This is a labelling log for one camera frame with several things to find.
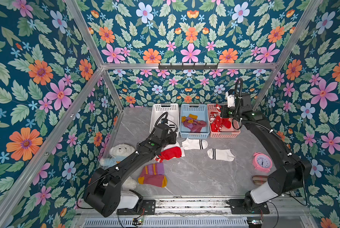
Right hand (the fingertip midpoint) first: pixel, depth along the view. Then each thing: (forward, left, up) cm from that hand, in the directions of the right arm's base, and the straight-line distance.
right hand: (225, 105), depth 81 cm
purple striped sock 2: (-31, +42, -28) cm, 59 cm away
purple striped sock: (+8, +19, -23) cm, 31 cm away
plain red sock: (-2, +1, -12) cm, 12 cm away
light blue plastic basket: (+21, +10, -26) cm, 35 cm away
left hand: (-11, +28, -13) cm, 33 cm away
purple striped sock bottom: (+3, +14, -27) cm, 31 cm away
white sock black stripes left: (-11, +31, -28) cm, 43 cm away
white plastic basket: (+14, +33, -26) cm, 44 cm away
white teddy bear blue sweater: (-22, +63, -19) cm, 70 cm away
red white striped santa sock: (+6, +2, -20) cm, 21 cm away
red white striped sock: (-18, +34, -27) cm, 47 cm away
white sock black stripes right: (-9, +20, -29) cm, 36 cm away
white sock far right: (-16, -3, -30) cm, 34 cm away
